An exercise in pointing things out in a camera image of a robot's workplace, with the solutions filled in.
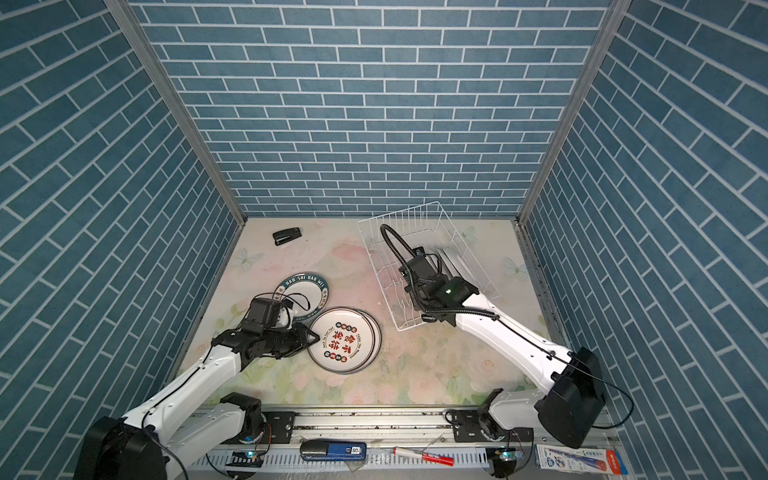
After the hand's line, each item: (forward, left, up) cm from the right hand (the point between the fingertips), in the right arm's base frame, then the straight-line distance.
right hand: (423, 283), depth 81 cm
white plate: (+4, +38, -16) cm, 41 cm away
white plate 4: (+10, -12, -6) cm, 17 cm away
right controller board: (-35, -22, -20) cm, 46 cm away
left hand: (-13, +29, -11) cm, 33 cm away
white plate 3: (-11, +22, -16) cm, 29 cm away
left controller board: (-41, +41, -20) cm, 61 cm away
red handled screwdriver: (-37, -2, -17) cm, 41 cm away
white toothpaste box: (-34, -40, -18) cm, 56 cm away
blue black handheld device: (-38, +19, -13) cm, 44 cm away
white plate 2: (-9, +12, -16) cm, 22 cm away
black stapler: (+28, +53, -15) cm, 62 cm away
